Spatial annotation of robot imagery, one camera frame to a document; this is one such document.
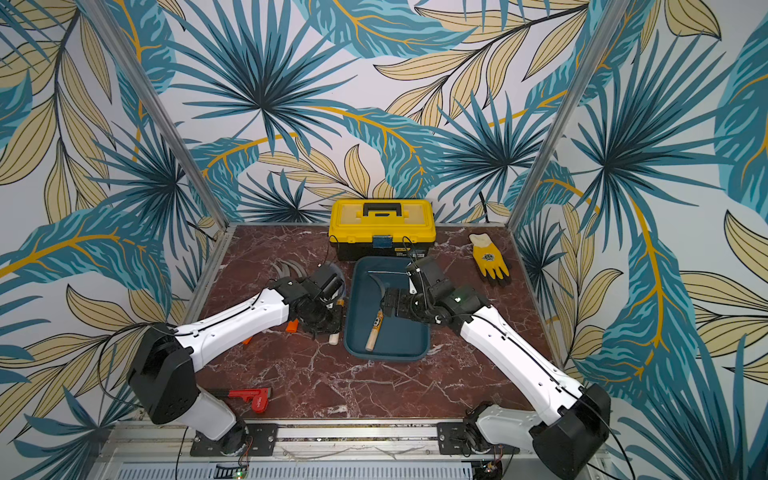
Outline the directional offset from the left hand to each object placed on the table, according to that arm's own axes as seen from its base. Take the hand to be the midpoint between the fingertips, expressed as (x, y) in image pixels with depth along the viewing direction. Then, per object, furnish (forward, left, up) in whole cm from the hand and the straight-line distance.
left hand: (338, 333), depth 81 cm
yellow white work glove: (+35, -50, -8) cm, 61 cm away
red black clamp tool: (-14, +20, -9) cm, 26 cm away
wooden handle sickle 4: (+28, +24, -10) cm, 39 cm away
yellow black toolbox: (+34, -11, +7) cm, 36 cm away
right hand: (+3, -15, +10) cm, 18 cm away
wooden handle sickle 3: (+29, +18, -10) cm, 35 cm away
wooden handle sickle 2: (-2, +1, +1) cm, 2 cm away
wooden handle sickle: (+9, -11, -8) cm, 16 cm away
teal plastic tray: (+3, -17, -9) cm, 19 cm away
